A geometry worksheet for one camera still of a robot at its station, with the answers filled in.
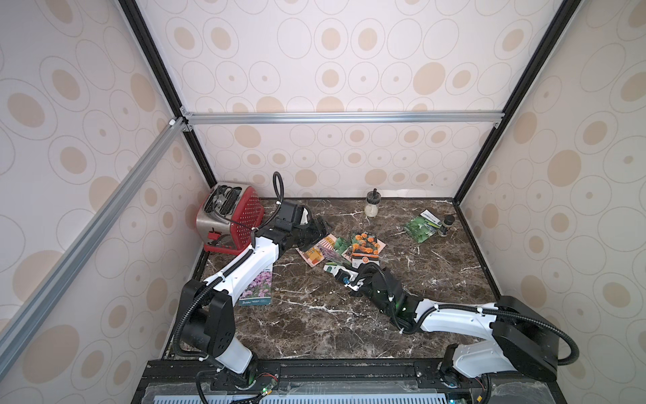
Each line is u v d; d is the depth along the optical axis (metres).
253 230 0.64
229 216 0.90
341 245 1.03
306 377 0.75
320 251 0.83
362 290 0.70
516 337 0.43
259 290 0.90
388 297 0.58
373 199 1.07
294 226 0.68
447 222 1.01
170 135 0.82
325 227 0.76
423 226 1.10
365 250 1.01
